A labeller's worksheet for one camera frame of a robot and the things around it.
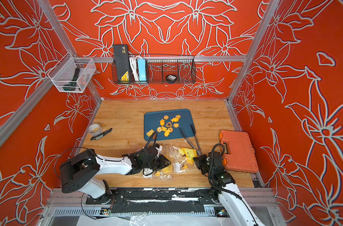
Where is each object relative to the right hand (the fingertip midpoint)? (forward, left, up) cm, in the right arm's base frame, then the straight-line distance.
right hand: (190, 157), depth 82 cm
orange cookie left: (+28, +19, -3) cm, 34 cm away
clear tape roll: (+21, +68, -3) cm, 71 cm away
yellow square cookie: (+19, +27, -3) cm, 33 cm away
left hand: (-4, +10, 0) cm, 11 cm away
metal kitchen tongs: (+6, -7, -4) cm, 10 cm away
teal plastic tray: (+31, +27, -5) cm, 41 cm away
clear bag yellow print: (-9, +14, -3) cm, 17 cm away
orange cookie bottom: (+19, +15, -3) cm, 24 cm away
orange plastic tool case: (+2, -30, 0) cm, 30 cm away
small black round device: (+47, +12, +24) cm, 54 cm away
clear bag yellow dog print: (+1, +5, -4) cm, 6 cm away
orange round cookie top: (+33, +16, -3) cm, 37 cm away
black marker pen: (+14, +64, -2) cm, 65 cm away
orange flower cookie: (+25, +8, -2) cm, 27 cm away
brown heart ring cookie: (+27, +13, -3) cm, 30 cm away
